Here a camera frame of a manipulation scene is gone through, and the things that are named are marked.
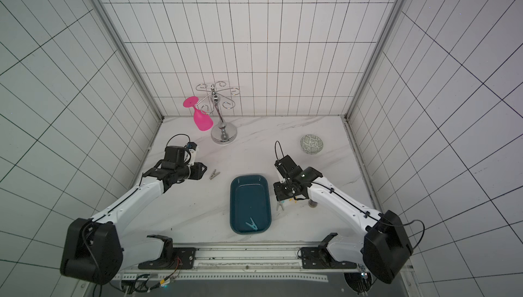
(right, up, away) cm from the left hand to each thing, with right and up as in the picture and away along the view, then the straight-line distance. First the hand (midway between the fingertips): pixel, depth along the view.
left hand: (201, 171), depth 87 cm
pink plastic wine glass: (-2, +23, +10) cm, 26 cm away
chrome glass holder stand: (+5, +17, +23) cm, 29 cm away
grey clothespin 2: (+34, -14, -2) cm, 37 cm away
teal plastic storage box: (+22, -12, +1) cm, 25 cm away
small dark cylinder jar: (+48, -13, -3) cm, 50 cm away
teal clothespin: (+24, -20, -7) cm, 32 cm away
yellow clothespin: (+42, -13, 0) cm, 44 cm away
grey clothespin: (+4, -3, +8) cm, 9 cm away
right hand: (+31, -8, -6) cm, 33 cm away
